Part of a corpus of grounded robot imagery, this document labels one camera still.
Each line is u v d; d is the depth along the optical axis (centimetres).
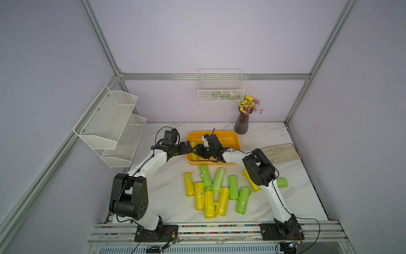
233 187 85
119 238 74
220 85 94
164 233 73
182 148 82
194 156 96
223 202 80
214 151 84
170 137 70
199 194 82
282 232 65
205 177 89
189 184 86
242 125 109
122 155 77
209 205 79
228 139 109
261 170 61
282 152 102
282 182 89
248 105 97
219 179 88
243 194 82
